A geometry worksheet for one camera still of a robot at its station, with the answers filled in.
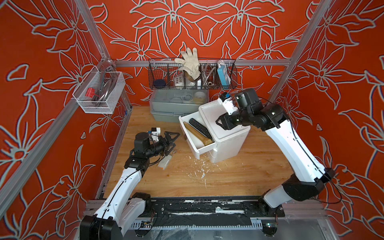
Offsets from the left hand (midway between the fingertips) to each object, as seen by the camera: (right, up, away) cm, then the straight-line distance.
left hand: (178, 139), depth 74 cm
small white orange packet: (-9, -15, +14) cm, 23 cm away
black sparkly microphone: (+10, +6, +10) cm, 16 cm away
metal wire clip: (-4, -10, +14) cm, 17 cm away
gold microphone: (+14, -1, +3) cm, 14 cm away
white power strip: (-1, +35, +20) cm, 40 cm away
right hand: (+19, +10, -7) cm, 23 cm away
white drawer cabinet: (+27, -1, -1) cm, 27 cm away
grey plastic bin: (-9, +20, +24) cm, 33 cm away
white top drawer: (+10, -4, +4) cm, 11 cm away
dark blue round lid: (-14, +34, +24) cm, 44 cm away
